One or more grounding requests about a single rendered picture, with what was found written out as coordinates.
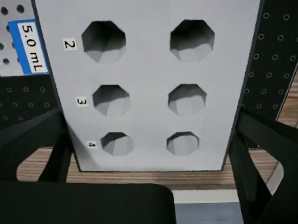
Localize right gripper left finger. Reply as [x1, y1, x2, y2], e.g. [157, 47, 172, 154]
[0, 107, 72, 183]

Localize black perforated breadboard plate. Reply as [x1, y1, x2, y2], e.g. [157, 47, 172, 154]
[0, 0, 298, 130]

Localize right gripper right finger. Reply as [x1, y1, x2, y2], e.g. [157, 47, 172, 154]
[228, 107, 298, 224]

